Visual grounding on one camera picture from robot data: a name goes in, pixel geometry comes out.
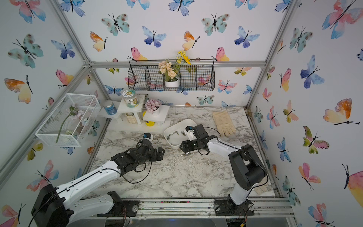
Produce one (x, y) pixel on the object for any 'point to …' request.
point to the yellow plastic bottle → (148, 123)
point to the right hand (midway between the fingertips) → (185, 144)
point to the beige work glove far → (223, 124)
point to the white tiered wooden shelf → (118, 123)
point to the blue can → (110, 108)
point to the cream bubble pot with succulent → (131, 117)
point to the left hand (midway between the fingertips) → (159, 150)
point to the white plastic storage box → (175, 134)
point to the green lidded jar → (131, 98)
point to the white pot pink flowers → (152, 106)
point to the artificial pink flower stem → (75, 111)
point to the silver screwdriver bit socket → (183, 133)
